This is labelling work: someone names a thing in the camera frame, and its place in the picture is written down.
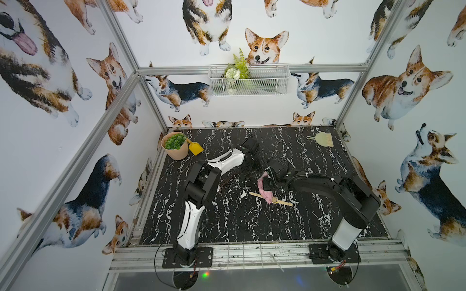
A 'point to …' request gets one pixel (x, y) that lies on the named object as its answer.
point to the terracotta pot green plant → (176, 145)
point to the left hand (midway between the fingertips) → (264, 170)
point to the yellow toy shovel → (195, 148)
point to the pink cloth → (267, 195)
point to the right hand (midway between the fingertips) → (262, 184)
